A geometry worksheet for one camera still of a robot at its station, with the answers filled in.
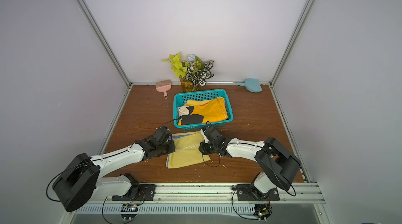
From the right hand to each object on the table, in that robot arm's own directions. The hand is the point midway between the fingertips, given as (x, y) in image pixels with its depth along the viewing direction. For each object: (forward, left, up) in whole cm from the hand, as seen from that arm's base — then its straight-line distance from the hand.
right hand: (199, 146), depth 86 cm
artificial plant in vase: (+36, +4, +22) cm, 43 cm away
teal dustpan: (+54, -39, -5) cm, 67 cm away
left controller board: (-30, +32, -6) cm, 44 cm away
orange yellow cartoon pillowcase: (+22, +3, +3) cm, 22 cm away
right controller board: (-28, -31, -5) cm, 42 cm away
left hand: (0, +12, -1) cm, 12 cm away
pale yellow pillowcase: (-4, +6, +1) cm, 7 cm away
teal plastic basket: (+31, +15, +4) cm, 34 cm away
